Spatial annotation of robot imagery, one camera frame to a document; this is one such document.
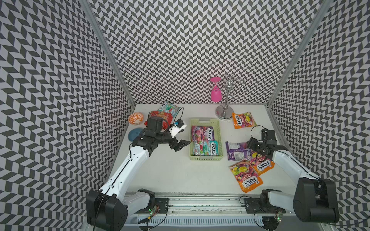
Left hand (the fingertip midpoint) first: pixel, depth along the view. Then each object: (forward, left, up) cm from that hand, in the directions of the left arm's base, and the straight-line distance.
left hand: (184, 136), depth 75 cm
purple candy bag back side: (+1, -35, -20) cm, 40 cm away
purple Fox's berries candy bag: (+14, -11, -19) cm, 26 cm away
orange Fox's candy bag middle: (-7, -45, -19) cm, 50 cm away
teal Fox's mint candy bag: (+3, -15, -19) cm, 24 cm away
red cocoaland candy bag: (+26, +14, -17) cm, 34 cm away
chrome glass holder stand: (+34, -28, +5) cm, 45 cm away
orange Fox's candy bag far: (+25, -42, -19) cm, 52 cm away
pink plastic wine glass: (+39, -22, -6) cm, 45 cm away
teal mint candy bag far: (+38, +14, -18) cm, 45 cm away
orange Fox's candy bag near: (-14, -35, -19) cm, 42 cm away
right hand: (+3, -41, -16) cm, 44 cm away
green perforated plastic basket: (+22, -21, -17) cm, 35 cm away
